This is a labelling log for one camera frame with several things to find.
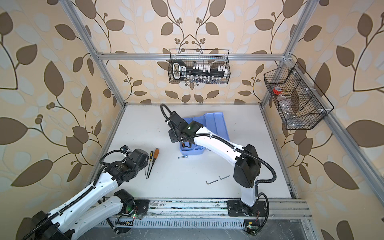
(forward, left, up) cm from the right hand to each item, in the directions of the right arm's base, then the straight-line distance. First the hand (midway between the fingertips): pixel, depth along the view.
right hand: (176, 134), depth 81 cm
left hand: (-10, +18, -10) cm, 23 cm away
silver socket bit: (-4, -2, -20) cm, 20 cm away
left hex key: (-20, -20, -19) cm, 34 cm away
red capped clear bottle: (+17, -57, +15) cm, 61 cm away
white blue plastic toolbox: (+14, -23, -9) cm, 29 cm away
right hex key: (-18, -26, -20) cm, 37 cm away
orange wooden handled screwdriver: (-3, +14, -17) cm, 22 cm away
